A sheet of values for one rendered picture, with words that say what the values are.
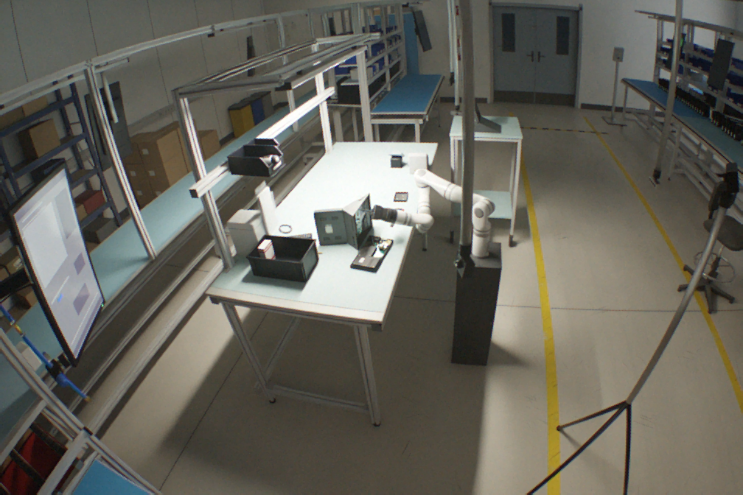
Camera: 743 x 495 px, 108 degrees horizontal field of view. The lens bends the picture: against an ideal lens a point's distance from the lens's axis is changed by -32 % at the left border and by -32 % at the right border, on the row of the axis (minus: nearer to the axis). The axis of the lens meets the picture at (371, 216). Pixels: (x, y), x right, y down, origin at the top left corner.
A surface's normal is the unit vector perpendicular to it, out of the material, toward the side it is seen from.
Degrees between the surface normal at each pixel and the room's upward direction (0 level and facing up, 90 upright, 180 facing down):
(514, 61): 90
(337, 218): 90
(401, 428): 0
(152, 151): 90
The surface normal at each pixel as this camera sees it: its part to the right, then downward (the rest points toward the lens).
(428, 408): -0.09, -0.85
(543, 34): -0.25, 0.51
